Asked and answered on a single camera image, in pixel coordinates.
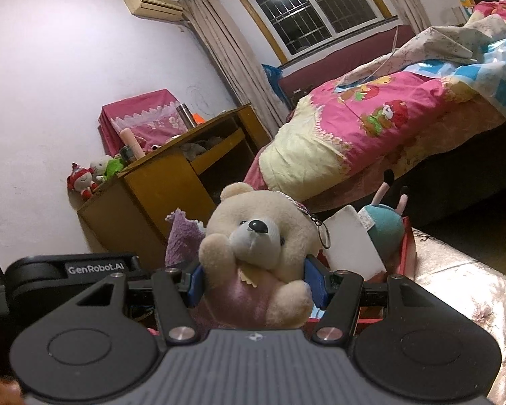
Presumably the white sponge block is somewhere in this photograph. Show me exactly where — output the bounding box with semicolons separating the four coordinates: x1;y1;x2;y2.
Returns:
324;205;387;281

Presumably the wooden cabinet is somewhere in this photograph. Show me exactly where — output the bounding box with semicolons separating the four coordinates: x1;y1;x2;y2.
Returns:
77;105;271;270

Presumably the cream teddy bear pink dress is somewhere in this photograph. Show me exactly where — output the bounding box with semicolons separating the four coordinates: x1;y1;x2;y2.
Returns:
194;182;331;329

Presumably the wall air conditioner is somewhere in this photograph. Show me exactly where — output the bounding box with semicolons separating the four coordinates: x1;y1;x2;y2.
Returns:
123;0;184;22

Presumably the barred window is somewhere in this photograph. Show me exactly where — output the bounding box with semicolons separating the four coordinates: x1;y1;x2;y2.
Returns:
239;0;394;65

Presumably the pink floral quilt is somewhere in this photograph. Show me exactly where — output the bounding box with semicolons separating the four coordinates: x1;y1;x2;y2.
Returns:
246;0;506;211

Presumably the blue patchwork sheet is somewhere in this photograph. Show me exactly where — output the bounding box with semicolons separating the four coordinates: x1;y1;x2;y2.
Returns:
404;38;506;119

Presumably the red cardboard box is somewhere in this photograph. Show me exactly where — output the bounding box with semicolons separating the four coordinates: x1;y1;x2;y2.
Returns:
302;217;417;335

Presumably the steel thermos bottle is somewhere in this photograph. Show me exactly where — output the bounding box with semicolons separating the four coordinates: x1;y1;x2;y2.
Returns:
176;103;197;130

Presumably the red santa plush doll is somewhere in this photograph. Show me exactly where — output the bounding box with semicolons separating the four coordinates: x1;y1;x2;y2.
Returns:
66;163;97;201

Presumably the beige left curtain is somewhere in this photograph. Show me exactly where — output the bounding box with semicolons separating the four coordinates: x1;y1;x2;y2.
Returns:
181;0;288;136

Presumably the purple fluffy cloth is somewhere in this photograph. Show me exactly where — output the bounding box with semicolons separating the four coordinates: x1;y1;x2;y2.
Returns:
165;209;205;267

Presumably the pink bottle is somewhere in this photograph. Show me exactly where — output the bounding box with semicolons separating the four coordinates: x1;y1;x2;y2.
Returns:
119;128;145;160

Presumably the white and green plush toy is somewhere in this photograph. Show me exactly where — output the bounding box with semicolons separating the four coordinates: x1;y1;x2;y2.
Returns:
89;156;125;185

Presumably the pink cloth covered box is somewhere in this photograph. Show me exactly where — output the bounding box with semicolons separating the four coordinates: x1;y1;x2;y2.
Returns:
99;89;188;156

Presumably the pink pig plush toy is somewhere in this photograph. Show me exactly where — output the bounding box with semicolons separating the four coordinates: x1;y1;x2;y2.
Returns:
357;169;409;270

